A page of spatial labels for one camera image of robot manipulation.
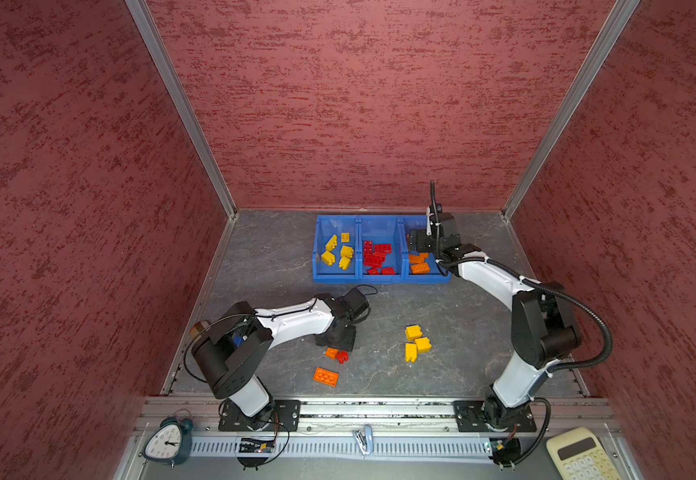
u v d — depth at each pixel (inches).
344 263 40.4
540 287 19.4
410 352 32.5
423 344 33.1
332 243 42.1
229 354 17.4
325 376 31.3
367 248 42.0
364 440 27.4
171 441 26.4
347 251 41.8
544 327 18.9
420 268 39.6
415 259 36.5
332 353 33.2
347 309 27.7
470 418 29.1
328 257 40.7
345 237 43.3
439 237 28.0
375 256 40.7
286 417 29.3
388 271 39.6
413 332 34.5
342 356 32.5
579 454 26.8
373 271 39.5
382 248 41.9
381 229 46.2
